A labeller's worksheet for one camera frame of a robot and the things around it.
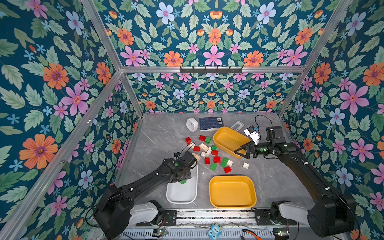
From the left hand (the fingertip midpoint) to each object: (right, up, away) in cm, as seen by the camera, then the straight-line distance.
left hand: (188, 173), depth 81 cm
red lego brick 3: (+17, +5, +12) cm, 22 cm away
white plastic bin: (-6, -11, +1) cm, 13 cm away
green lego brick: (-3, -6, +3) cm, 7 cm away
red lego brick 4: (+8, +18, +21) cm, 28 cm away
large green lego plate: (+22, +4, +11) cm, 25 cm away
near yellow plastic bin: (+24, -10, -1) cm, 26 cm away
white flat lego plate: (+35, +2, +10) cm, 36 cm away
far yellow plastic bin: (+26, +16, +23) cm, 38 cm away
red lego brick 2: (+23, -1, +10) cm, 25 cm away
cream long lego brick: (+5, +6, +14) cm, 16 cm away
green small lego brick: (+15, +1, +10) cm, 18 cm away
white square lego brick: (+25, +3, +12) cm, 28 cm away
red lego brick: (-2, +16, +19) cm, 25 cm away
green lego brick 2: (+11, +17, +20) cm, 29 cm away
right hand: (+27, +15, -5) cm, 31 cm away
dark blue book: (+14, +29, +33) cm, 46 cm away
